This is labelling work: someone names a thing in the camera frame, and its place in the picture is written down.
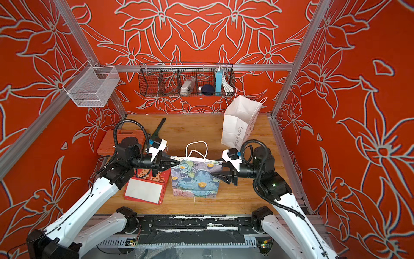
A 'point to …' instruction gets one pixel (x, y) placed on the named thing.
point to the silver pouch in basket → (187, 87)
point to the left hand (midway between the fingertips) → (178, 162)
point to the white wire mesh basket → (92, 86)
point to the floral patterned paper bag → (192, 178)
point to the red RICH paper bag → (145, 190)
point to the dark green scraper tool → (156, 135)
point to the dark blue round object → (208, 90)
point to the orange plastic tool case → (107, 147)
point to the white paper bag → (239, 118)
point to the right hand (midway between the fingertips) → (211, 170)
